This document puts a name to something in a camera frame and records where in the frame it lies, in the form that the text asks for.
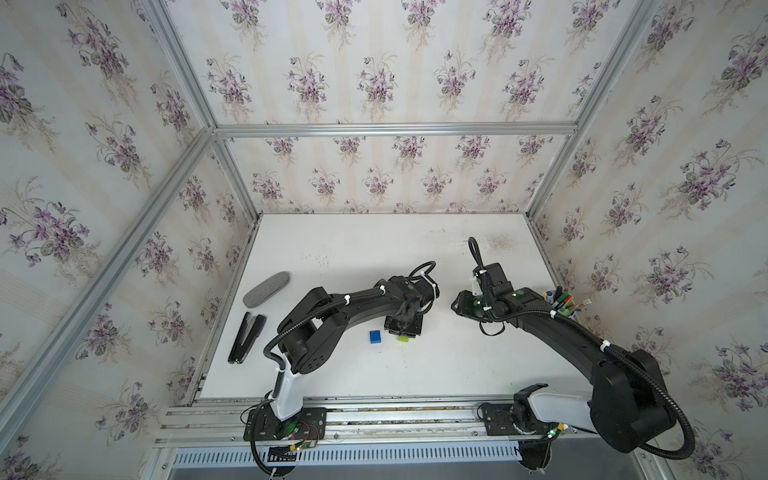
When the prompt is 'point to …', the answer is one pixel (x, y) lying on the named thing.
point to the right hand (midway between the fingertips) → (462, 307)
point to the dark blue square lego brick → (375, 337)
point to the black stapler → (252, 326)
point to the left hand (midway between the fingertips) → (411, 333)
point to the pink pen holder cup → (563, 301)
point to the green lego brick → (403, 338)
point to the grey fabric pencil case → (265, 288)
